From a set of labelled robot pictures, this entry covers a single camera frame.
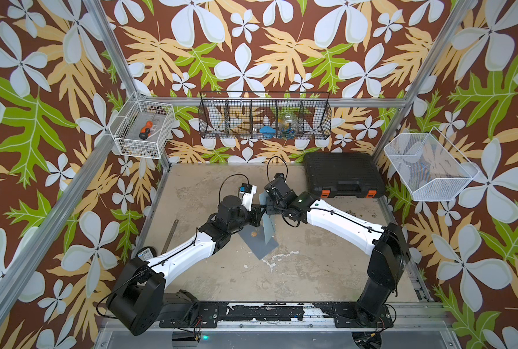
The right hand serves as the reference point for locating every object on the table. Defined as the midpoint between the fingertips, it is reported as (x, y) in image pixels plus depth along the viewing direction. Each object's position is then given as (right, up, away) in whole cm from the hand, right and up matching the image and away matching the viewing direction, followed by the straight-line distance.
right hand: (269, 201), depth 86 cm
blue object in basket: (0, +31, +9) cm, 32 cm away
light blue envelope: (-1, -7, -6) cm, 9 cm away
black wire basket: (-1, +39, +13) cm, 41 cm away
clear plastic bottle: (+10, +33, +12) cm, 37 cm away
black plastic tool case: (+41, +13, +29) cm, 52 cm away
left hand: (0, -1, -6) cm, 6 cm away
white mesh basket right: (+62, +13, -4) cm, 63 cm away
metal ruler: (-43, -16, +8) cm, 47 cm away
